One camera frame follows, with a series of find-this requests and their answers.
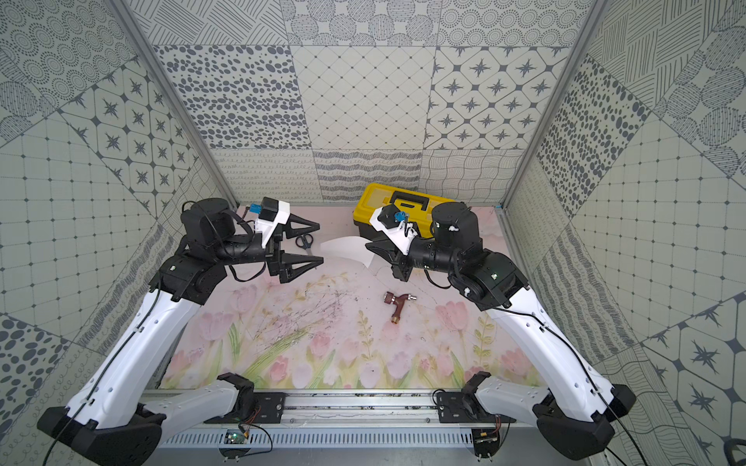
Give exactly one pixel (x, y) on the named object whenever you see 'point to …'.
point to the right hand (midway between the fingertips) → (372, 246)
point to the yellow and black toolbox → (372, 196)
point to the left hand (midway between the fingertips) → (316, 234)
